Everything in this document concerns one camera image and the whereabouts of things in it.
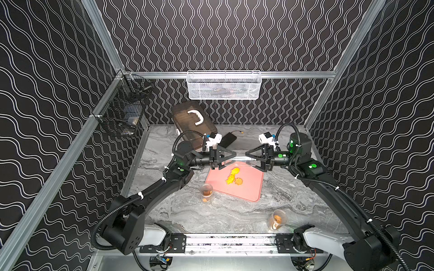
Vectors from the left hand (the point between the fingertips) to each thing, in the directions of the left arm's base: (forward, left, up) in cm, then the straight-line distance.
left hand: (234, 157), depth 63 cm
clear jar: (-13, -22, -29) cm, 38 cm away
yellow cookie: (+13, -3, -34) cm, 36 cm away
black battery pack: (+35, +2, -32) cm, 48 cm away
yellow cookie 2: (+7, -5, -33) cm, 34 cm away
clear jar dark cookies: (-3, +11, -29) cm, 31 cm away
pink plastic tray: (+3, -11, -33) cm, 35 cm away
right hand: (+1, -5, -1) cm, 5 cm away
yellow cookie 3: (+8, -1, -33) cm, 34 cm away
